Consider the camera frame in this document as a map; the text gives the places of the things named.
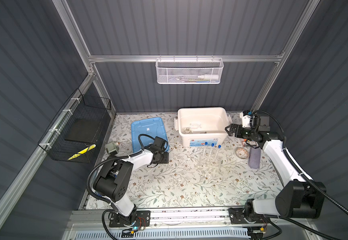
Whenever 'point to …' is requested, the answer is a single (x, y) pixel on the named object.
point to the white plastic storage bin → (198, 125)
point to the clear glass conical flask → (187, 130)
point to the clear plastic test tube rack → (206, 157)
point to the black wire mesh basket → (79, 106)
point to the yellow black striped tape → (82, 152)
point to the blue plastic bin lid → (144, 133)
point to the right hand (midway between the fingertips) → (235, 129)
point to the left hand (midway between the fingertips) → (165, 159)
